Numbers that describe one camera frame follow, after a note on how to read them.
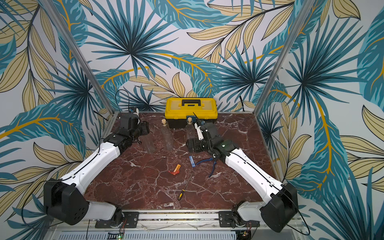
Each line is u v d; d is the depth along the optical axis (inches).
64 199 15.5
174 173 34.9
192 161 37.3
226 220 28.8
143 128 28.8
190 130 33.7
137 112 28.8
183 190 32.3
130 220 28.7
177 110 39.1
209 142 22.3
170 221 29.4
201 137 26.6
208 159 37.2
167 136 34.2
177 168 35.8
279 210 15.2
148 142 37.4
